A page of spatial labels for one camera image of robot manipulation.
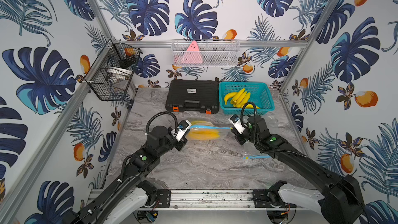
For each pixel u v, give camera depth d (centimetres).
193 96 107
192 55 90
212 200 75
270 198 67
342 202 39
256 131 61
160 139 55
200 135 86
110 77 84
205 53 92
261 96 117
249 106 103
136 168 50
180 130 60
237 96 112
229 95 115
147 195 63
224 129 85
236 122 70
